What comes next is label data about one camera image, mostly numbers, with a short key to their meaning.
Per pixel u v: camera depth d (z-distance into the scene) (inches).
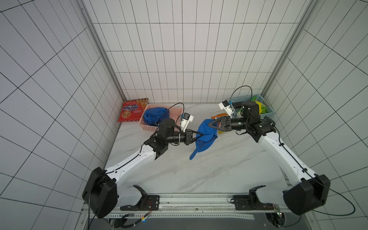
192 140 25.9
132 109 43.5
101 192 15.6
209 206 28.6
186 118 25.5
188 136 24.4
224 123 23.6
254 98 44.8
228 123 23.6
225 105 25.4
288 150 18.2
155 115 40.6
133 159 19.1
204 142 26.0
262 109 41.1
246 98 45.3
